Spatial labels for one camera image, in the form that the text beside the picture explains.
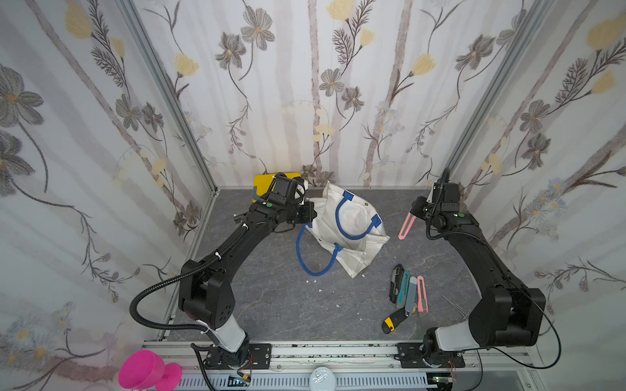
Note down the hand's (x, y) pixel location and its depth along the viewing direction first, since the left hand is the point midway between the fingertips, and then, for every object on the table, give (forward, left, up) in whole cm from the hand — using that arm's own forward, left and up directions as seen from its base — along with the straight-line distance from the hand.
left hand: (320, 211), depth 82 cm
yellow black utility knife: (-31, -23, -22) cm, 44 cm away
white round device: (-46, +1, -17) cm, 49 cm away
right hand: (+3, -36, +1) cm, 36 cm away
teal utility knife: (-20, -30, -23) cm, 42 cm away
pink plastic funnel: (-43, +44, -6) cm, 62 cm away
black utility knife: (-14, -29, -22) cm, 39 cm away
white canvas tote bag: (+3, -11, -12) cm, 16 cm away
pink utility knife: (-4, -30, -11) cm, 32 cm away
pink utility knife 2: (-23, -36, -22) cm, 48 cm away
